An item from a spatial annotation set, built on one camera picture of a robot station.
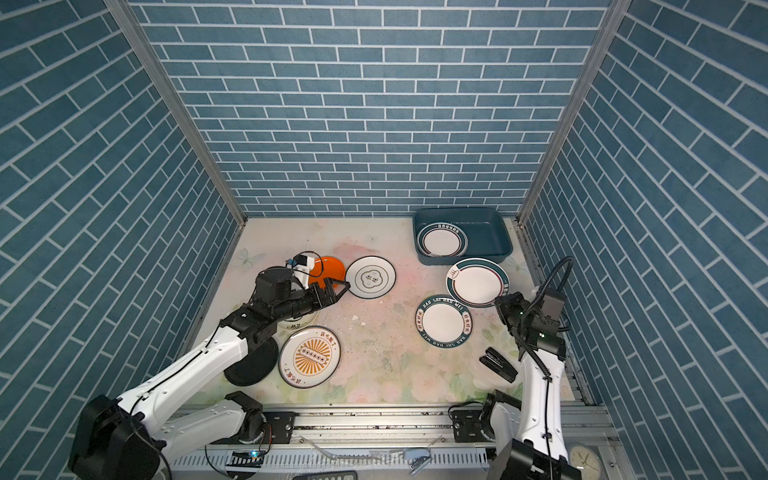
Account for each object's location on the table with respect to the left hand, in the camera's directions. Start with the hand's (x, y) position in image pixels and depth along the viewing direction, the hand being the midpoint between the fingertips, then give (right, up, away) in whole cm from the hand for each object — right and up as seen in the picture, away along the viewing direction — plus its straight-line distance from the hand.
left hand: (342, 290), depth 78 cm
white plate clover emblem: (+5, +1, +25) cm, 25 cm away
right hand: (+41, -1, +3) cm, 41 cm away
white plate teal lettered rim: (+29, -13, +18) cm, 37 cm away
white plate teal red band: (+39, 0, +14) cm, 41 cm away
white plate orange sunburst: (-11, -20, +7) cm, 24 cm away
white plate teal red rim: (+31, +14, +35) cm, 49 cm away
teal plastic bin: (+50, +18, +40) cm, 67 cm away
